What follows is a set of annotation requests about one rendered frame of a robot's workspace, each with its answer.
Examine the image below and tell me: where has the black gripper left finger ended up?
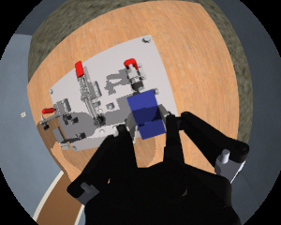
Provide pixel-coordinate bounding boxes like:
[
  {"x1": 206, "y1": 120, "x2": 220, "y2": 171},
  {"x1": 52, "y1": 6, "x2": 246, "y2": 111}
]
[{"x1": 67, "y1": 113, "x2": 138, "y2": 210}]

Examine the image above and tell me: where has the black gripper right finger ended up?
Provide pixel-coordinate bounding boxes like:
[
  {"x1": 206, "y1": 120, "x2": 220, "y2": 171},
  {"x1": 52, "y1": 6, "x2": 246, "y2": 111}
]
[{"x1": 158, "y1": 104, "x2": 249, "y2": 204}]

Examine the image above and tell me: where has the blue rectangular block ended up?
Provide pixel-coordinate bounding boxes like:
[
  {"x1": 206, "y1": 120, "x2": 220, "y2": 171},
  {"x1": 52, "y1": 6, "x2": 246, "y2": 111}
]
[{"x1": 126, "y1": 89, "x2": 166, "y2": 140}]

